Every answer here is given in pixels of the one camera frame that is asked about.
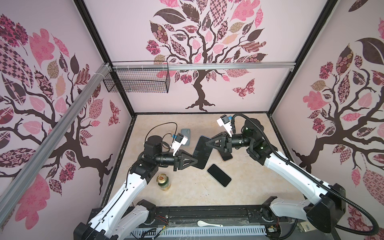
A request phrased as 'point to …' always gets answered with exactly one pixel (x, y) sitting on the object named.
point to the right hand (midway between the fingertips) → (208, 143)
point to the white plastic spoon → (203, 223)
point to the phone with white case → (219, 175)
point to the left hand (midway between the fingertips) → (196, 163)
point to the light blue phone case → (186, 132)
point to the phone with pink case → (225, 156)
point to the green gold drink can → (163, 181)
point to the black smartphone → (202, 152)
